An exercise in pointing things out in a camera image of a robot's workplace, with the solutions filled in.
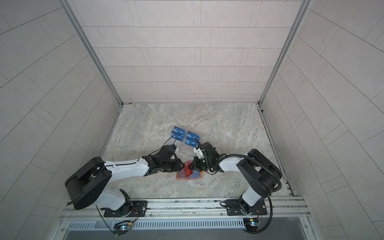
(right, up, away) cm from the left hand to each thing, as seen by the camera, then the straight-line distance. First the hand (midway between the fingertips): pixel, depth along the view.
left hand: (187, 166), depth 84 cm
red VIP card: (+1, -2, -3) cm, 3 cm away
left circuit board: (-28, -21, -19) cm, 39 cm away
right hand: (0, -1, -1) cm, 2 cm away
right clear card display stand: (+1, +14, +5) cm, 15 cm away
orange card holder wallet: (-3, -3, -3) cm, 6 cm away
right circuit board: (+31, -21, -16) cm, 40 cm away
